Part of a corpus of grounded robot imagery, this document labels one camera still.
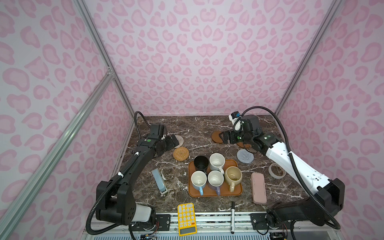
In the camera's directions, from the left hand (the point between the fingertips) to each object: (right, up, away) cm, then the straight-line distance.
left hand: (173, 142), depth 85 cm
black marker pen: (+31, -36, -11) cm, 49 cm away
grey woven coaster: (+44, -10, +10) cm, 46 cm away
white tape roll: (+59, -20, +3) cm, 62 cm away
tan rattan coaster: (+3, -9, +13) cm, 16 cm away
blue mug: (+14, -22, 0) cm, 26 cm away
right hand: (+29, +6, -7) cm, 31 cm away
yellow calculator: (+9, -37, -13) cm, 40 cm away
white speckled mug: (+25, -13, +8) cm, 30 cm away
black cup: (+16, -12, +3) cm, 20 cm away
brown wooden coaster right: (+34, 0, -16) cm, 38 cm away
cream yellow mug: (+34, -20, +2) cm, 40 cm away
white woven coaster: (+1, -1, +20) cm, 20 cm away
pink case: (+47, -25, -3) cm, 53 cm away
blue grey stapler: (-7, -21, -4) cm, 23 cm away
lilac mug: (+24, -21, 0) cm, 32 cm away
